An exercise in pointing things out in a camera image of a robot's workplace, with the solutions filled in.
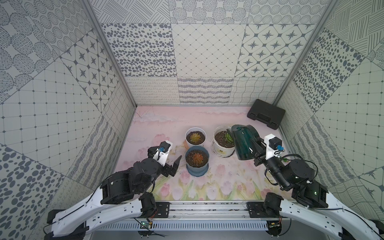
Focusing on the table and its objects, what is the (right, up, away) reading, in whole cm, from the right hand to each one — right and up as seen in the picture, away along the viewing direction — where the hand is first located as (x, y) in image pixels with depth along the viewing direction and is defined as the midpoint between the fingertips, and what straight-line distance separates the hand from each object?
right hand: (252, 138), depth 62 cm
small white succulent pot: (-24, -3, +27) cm, 37 cm away
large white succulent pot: (-8, -5, +26) cm, 28 cm away
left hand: (-35, -5, +1) cm, 35 cm away
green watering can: (-2, 0, +3) cm, 4 cm away
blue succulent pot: (-23, -14, +19) cm, 33 cm away
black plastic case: (+29, +13, +50) cm, 59 cm away
